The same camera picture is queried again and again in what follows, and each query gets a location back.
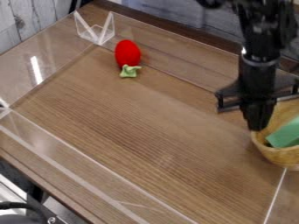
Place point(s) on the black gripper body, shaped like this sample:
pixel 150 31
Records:
pixel 256 88

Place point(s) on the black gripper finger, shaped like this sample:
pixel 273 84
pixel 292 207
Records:
pixel 266 110
pixel 250 111

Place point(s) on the green stick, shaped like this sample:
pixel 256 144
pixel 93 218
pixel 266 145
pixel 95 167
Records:
pixel 286 136

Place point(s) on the light wooden bowl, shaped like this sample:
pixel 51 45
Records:
pixel 285 157

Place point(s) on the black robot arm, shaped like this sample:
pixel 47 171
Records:
pixel 269 28

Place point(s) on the red plush strawberry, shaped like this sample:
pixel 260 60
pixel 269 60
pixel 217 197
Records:
pixel 128 55

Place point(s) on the black metal table clamp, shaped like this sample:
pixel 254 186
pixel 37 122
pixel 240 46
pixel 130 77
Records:
pixel 39 214

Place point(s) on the clear acrylic corner bracket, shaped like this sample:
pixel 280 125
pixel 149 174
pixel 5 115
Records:
pixel 97 34

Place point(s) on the clear acrylic tray wall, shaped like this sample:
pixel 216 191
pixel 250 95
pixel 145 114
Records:
pixel 97 192

